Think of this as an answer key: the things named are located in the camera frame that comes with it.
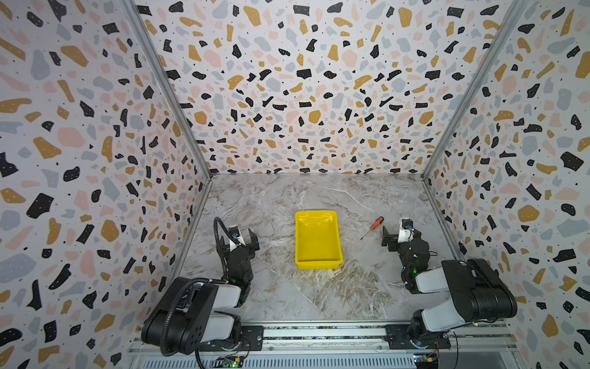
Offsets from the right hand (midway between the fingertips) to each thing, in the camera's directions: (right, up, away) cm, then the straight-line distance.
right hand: (399, 226), depth 91 cm
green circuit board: (-61, -39, -20) cm, 75 cm away
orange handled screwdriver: (-5, 0, +12) cm, 13 cm away
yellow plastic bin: (-32, -9, +6) cm, 34 cm away
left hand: (-62, -2, -4) cm, 63 cm away
